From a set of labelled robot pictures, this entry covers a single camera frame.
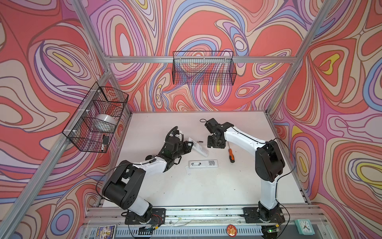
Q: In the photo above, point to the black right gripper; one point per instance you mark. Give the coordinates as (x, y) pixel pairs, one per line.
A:
(222, 145)

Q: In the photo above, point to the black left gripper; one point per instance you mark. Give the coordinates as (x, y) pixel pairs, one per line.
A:
(187, 149)

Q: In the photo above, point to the orange black screwdriver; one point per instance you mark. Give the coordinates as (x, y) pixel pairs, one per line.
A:
(231, 155)

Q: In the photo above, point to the white remote control with batteries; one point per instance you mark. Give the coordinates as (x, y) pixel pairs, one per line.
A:
(198, 164)

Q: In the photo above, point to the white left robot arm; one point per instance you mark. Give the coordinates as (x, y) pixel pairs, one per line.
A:
(124, 185)

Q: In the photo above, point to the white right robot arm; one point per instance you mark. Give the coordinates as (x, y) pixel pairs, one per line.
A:
(269, 161)

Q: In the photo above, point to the white tape roll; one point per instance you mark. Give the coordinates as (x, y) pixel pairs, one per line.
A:
(105, 123)

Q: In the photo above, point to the red round sticker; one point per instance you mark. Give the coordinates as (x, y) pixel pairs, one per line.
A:
(231, 230)

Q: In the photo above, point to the colourful card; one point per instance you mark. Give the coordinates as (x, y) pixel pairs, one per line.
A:
(105, 232)

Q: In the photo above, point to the teal small clock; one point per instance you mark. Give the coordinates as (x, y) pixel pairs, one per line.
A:
(304, 227)

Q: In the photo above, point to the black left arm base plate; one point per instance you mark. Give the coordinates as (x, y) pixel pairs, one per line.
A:
(153, 217)

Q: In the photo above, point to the black wire basket back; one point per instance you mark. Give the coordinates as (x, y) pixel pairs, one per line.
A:
(196, 67)

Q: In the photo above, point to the black wire basket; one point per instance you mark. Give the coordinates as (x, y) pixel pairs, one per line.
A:
(92, 127)
(196, 67)

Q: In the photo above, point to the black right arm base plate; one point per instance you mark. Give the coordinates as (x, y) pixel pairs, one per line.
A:
(263, 215)

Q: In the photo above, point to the black wire basket left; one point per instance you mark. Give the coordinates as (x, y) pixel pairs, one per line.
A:
(92, 127)

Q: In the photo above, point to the aluminium front rail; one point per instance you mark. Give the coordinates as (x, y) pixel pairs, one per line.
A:
(207, 215)

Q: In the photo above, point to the aluminium frame corner post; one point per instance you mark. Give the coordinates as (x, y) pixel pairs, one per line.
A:
(292, 69)

